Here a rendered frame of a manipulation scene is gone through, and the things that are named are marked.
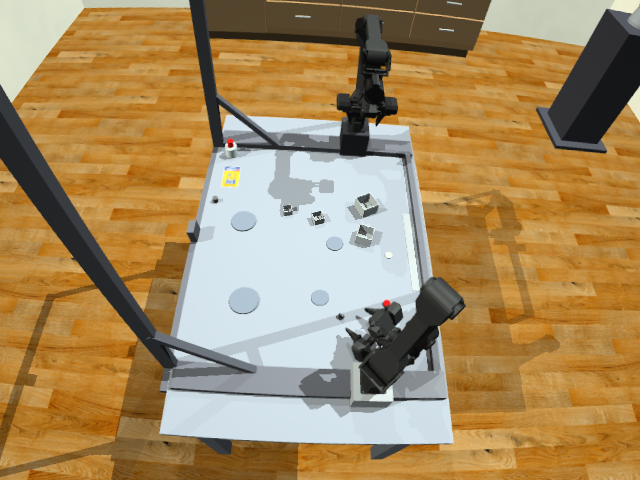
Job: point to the white flat bar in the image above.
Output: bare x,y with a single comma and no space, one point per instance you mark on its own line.
411,253

